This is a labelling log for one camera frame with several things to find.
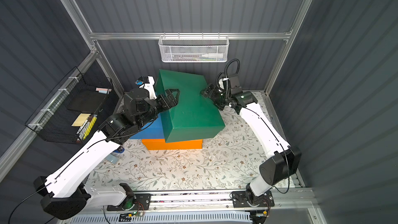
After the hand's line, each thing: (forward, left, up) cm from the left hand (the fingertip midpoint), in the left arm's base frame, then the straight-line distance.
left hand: (173, 93), depth 62 cm
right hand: (+8, -14, -10) cm, 19 cm away
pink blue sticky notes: (+18, +43, -15) cm, 49 cm away
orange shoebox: (-6, +11, -34) cm, 36 cm away
